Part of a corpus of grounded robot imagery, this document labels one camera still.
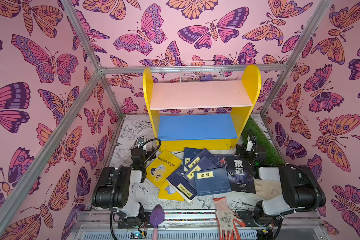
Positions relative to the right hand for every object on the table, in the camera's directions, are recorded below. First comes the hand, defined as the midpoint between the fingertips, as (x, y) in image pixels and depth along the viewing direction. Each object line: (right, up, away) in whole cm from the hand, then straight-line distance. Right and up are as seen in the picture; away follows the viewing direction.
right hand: (246, 144), depth 94 cm
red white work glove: (-18, -35, -21) cm, 45 cm away
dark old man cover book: (-15, -10, -3) cm, 19 cm away
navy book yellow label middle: (-28, -11, -5) cm, 30 cm away
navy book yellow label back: (-36, -7, +1) cm, 36 cm away
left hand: (-63, -1, +1) cm, 63 cm away
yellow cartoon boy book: (-52, -14, -4) cm, 54 cm away
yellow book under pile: (-49, -25, -12) cm, 56 cm away
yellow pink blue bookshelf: (-24, +21, +29) cm, 43 cm away
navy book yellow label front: (-24, -19, -12) cm, 33 cm away
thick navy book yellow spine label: (-39, -23, -12) cm, 47 cm away
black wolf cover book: (-7, -18, -10) cm, 22 cm away
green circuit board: (-62, -42, -21) cm, 78 cm away
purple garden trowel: (-53, -33, -21) cm, 66 cm away
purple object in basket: (-24, +42, +1) cm, 49 cm away
